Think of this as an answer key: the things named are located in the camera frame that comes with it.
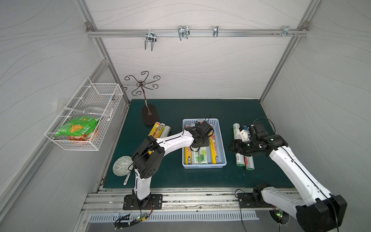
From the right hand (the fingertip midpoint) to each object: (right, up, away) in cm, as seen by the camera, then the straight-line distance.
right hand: (232, 148), depth 77 cm
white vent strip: (-31, -32, -7) cm, 45 cm away
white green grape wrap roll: (-20, -7, +7) cm, 22 cm away
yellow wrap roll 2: (-48, +8, +21) cm, 53 cm away
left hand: (-13, +1, +11) cm, 17 cm away
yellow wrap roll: (-24, -7, +9) cm, 27 cm away
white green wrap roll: (-15, -4, +5) cm, 17 cm away
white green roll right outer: (+7, -8, +9) cm, 13 cm away
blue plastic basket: (-4, 0, +13) cm, 14 cm away
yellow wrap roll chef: (-9, -1, +14) cm, 16 cm away
